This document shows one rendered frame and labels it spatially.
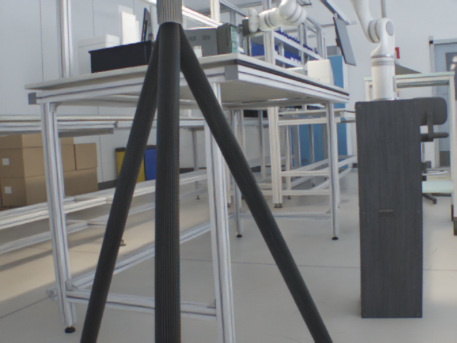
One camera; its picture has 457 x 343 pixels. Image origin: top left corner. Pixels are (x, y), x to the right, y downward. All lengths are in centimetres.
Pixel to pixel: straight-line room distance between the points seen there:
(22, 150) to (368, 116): 397
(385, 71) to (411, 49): 659
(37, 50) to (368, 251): 573
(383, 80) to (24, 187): 405
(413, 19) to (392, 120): 681
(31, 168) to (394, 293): 410
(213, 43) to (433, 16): 681
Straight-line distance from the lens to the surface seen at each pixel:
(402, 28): 862
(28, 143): 525
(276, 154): 472
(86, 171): 592
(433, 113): 482
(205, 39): 208
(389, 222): 191
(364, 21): 200
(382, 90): 195
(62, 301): 205
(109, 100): 233
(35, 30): 699
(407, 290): 199
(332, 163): 328
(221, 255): 158
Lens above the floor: 76
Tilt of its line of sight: 4 degrees down
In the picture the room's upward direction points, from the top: 3 degrees counter-clockwise
